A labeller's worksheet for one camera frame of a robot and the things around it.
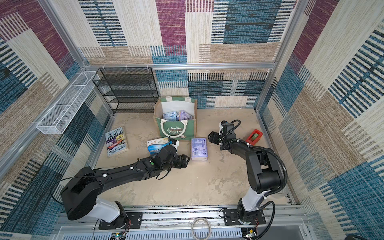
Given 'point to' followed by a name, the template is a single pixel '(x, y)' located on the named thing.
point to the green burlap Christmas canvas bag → (182, 130)
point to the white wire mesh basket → (58, 116)
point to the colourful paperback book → (116, 143)
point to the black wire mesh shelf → (128, 89)
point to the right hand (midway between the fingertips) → (214, 138)
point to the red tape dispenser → (254, 137)
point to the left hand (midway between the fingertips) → (186, 158)
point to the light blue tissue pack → (171, 116)
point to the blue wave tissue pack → (154, 146)
